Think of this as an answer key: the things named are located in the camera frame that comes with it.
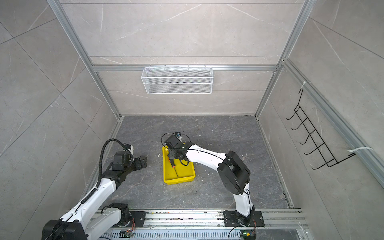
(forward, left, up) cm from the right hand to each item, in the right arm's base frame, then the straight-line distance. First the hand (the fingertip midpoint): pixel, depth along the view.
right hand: (174, 151), depth 90 cm
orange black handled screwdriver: (-4, +2, -6) cm, 8 cm away
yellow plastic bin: (-12, -3, -7) cm, 14 cm away
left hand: (-4, +21, +2) cm, 21 cm away
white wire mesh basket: (+43, -1, +22) cm, 48 cm away
